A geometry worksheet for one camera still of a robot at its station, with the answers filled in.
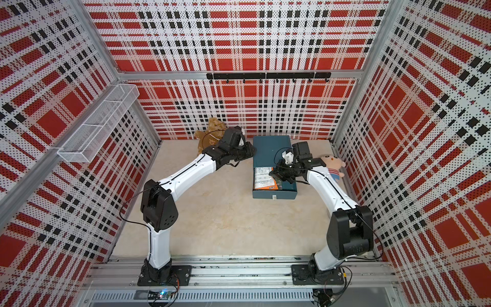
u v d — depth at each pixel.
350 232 0.43
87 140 0.71
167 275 0.68
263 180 0.82
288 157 0.80
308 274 0.71
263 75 0.89
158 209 0.54
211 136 1.11
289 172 0.72
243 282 0.73
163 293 0.70
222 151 0.66
